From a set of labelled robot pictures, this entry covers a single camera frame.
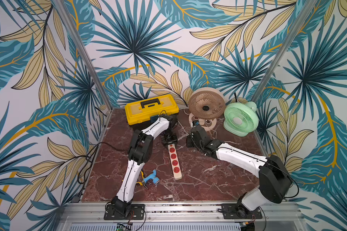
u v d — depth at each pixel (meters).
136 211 0.73
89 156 0.90
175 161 0.88
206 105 0.89
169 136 0.86
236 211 0.69
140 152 0.61
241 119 0.86
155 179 0.82
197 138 0.65
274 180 0.44
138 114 0.93
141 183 0.81
